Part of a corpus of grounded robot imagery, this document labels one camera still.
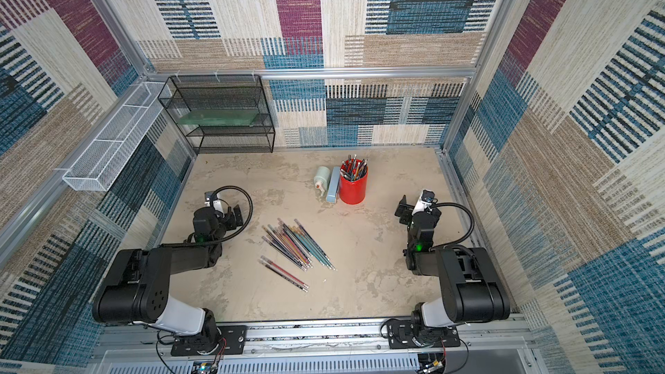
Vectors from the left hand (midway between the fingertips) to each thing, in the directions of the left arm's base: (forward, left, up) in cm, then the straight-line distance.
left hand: (226, 207), depth 94 cm
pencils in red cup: (+11, -45, +7) cm, 47 cm away
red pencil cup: (+5, -46, 0) cm, 46 cm away
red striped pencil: (-19, -19, -7) cm, 28 cm away
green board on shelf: (+25, +2, +21) cm, 33 cm away
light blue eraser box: (+10, -39, -1) cm, 40 cm away
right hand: (-1, -68, +3) cm, 68 cm away
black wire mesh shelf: (+38, +3, +23) cm, 44 cm away
